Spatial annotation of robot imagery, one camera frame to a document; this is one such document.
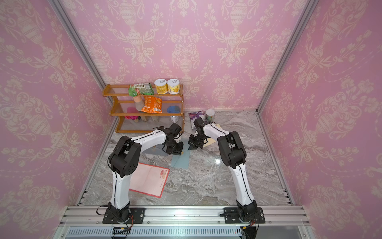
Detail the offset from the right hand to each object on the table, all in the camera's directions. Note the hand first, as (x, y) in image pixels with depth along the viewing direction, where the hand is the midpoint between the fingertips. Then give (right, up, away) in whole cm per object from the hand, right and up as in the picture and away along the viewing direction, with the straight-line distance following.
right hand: (189, 148), depth 99 cm
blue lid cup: (-11, +26, +7) cm, 29 cm away
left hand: (-4, -3, -3) cm, 6 cm away
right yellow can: (-9, +38, -11) cm, 41 cm away
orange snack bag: (-24, +29, +1) cm, 38 cm away
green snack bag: (-31, +36, -11) cm, 49 cm away
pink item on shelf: (-41, +26, +7) cm, 49 cm away
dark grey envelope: (-20, -1, -2) cm, 20 cm away
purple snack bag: (+4, +22, +15) cm, 28 cm away
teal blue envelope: (-4, -8, -6) cm, 10 cm away
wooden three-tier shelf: (-33, +18, +14) cm, 40 cm away
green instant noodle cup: (+15, +23, +13) cm, 30 cm away
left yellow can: (-16, +38, -11) cm, 43 cm away
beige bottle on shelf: (-32, +29, -2) cm, 44 cm away
